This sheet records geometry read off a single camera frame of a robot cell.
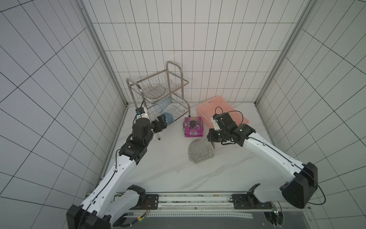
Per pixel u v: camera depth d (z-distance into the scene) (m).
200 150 0.84
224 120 0.58
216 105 1.17
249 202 0.66
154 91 0.90
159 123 0.66
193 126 0.98
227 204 0.73
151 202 0.72
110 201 0.42
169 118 1.00
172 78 1.01
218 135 0.66
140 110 0.61
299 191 0.39
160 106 1.13
